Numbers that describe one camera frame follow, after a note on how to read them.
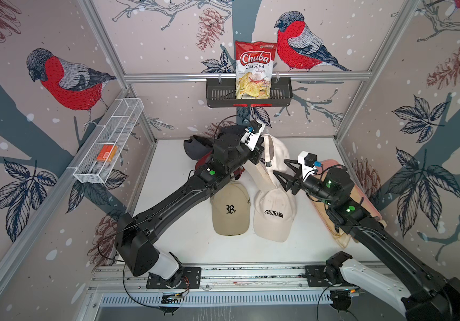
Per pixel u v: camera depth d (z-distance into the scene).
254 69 0.85
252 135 0.56
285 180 0.62
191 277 0.73
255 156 0.61
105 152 0.71
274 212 0.85
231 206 0.85
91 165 0.70
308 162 0.56
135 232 0.41
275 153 0.67
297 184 0.59
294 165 0.69
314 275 0.73
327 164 1.07
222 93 0.95
